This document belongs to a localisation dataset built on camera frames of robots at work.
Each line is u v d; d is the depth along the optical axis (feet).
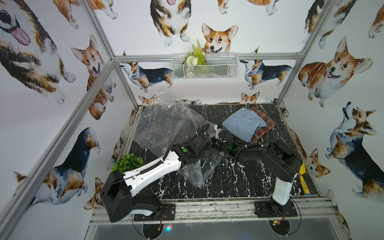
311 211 2.46
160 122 3.61
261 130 3.39
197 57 2.68
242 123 3.36
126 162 2.40
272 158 1.73
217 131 2.82
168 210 2.48
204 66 2.83
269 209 2.24
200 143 1.90
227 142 2.35
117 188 1.37
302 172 2.86
